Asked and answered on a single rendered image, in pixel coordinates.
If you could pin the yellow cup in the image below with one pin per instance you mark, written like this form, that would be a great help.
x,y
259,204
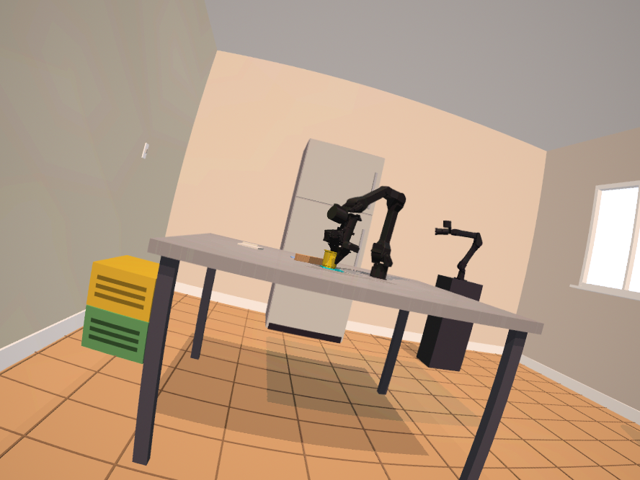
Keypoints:
x,y
329,259

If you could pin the orange flat bar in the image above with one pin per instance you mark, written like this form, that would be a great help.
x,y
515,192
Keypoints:
x,y
308,259

